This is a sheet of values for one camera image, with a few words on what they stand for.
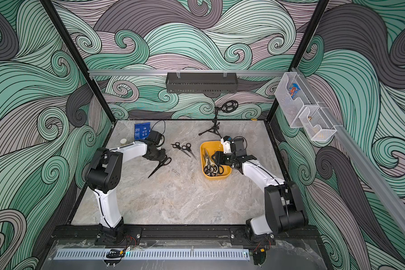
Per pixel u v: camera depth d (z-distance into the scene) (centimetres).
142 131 110
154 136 82
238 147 69
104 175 52
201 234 75
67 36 80
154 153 83
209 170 90
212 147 103
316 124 63
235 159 68
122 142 96
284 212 43
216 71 95
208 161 95
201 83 95
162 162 98
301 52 85
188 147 107
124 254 69
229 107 93
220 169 95
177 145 107
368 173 50
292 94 85
